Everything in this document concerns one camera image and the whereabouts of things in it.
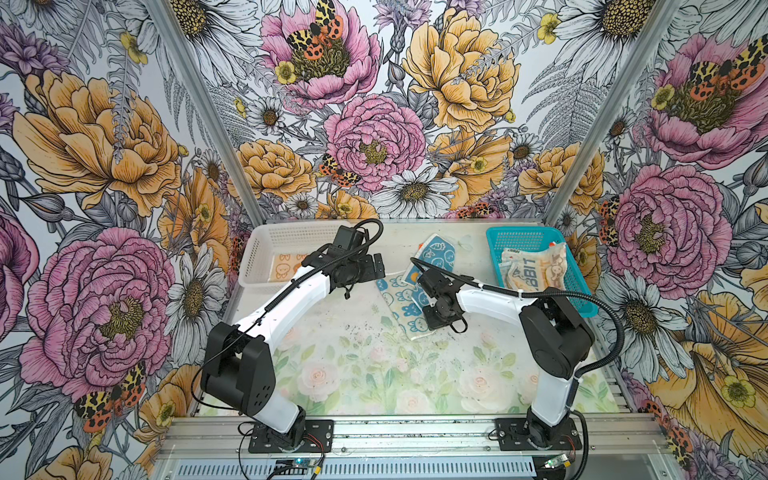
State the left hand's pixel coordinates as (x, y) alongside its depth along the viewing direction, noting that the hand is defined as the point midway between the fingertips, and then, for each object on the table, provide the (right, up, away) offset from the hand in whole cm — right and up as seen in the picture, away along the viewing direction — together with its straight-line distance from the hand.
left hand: (368, 278), depth 86 cm
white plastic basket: (-37, +8, +26) cm, 46 cm away
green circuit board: (-17, -42, -14) cm, 47 cm away
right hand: (+21, -16, +6) cm, 27 cm away
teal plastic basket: (+62, -4, +4) cm, 62 cm away
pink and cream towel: (+55, +1, +20) cm, 59 cm away
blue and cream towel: (+12, -8, +14) cm, 19 cm away
